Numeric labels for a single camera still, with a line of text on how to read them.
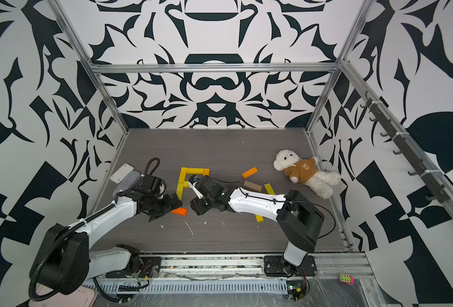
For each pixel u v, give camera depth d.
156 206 0.73
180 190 0.94
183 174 0.99
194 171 1.02
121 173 1.00
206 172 1.01
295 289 0.71
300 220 0.45
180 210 0.83
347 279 0.70
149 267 0.73
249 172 1.02
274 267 0.74
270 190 0.95
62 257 0.42
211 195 0.64
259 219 0.86
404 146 0.55
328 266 0.76
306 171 0.94
